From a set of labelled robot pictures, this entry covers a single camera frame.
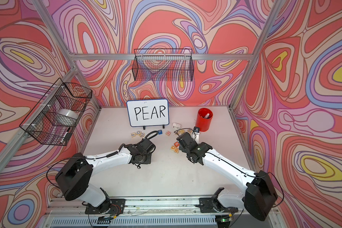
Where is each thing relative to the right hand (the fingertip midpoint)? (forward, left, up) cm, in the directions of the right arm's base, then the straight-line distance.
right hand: (191, 147), depth 82 cm
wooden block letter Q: (+6, +11, -10) cm, 16 cm away
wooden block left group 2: (+19, +35, -10) cm, 41 cm away
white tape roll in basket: (+11, +65, +21) cm, 69 cm away
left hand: (-2, +26, -10) cm, 27 cm away
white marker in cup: (+26, -14, -2) cm, 30 cm away
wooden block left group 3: (+18, +33, -10) cm, 39 cm away
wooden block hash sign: (+19, +4, -11) cm, 23 cm away
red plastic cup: (+25, -12, -4) cm, 28 cm away
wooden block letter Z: (+18, +14, -10) cm, 25 cm away
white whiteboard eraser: (+24, +8, -9) cm, 27 cm away
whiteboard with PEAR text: (+29, +28, 0) cm, 40 cm away
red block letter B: (+9, +8, -10) cm, 16 cm away
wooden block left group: (+18, +39, -10) cm, 45 cm away
